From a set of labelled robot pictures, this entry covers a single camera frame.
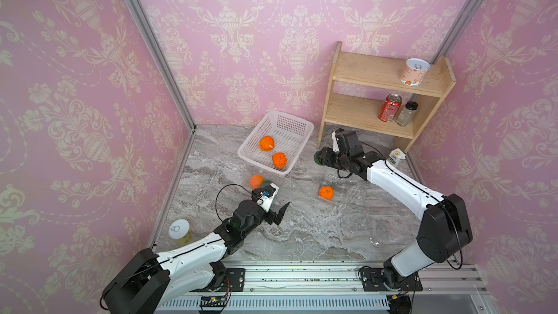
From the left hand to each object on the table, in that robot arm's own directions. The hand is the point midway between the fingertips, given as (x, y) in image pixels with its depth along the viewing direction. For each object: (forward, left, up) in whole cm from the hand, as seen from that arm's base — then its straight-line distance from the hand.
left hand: (279, 197), depth 81 cm
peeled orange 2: (+22, 0, -6) cm, 22 cm away
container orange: (+10, +10, -6) cm, 16 cm away
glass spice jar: (+28, -51, +16) cm, 60 cm away
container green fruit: (+14, -15, +7) cm, 21 cm away
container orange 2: (+6, -19, -7) cm, 21 cm away
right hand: (+15, -17, +6) cm, 23 cm away
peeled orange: (+32, +7, -6) cm, 33 cm away
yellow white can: (-10, +37, -8) cm, 39 cm away
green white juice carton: (+19, -50, +2) cm, 53 cm away
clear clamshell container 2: (-8, -41, -11) cm, 44 cm away
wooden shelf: (+37, -37, +10) cm, 53 cm away
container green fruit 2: (+10, +6, -7) cm, 14 cm away
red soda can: (+31, -44, +18) cm, 57 cm away
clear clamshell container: (+8, -16, -8) cm, 20 cm away
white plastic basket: (+37, +3, -10) cm, 39 cm away
